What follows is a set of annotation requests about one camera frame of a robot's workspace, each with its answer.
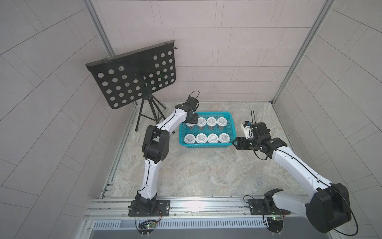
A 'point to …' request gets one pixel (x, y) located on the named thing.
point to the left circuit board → (146, 226)
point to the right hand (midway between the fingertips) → (237, 141)
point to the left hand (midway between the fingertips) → (193, 117)
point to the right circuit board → (275, 224)
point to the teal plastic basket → (214, 130)
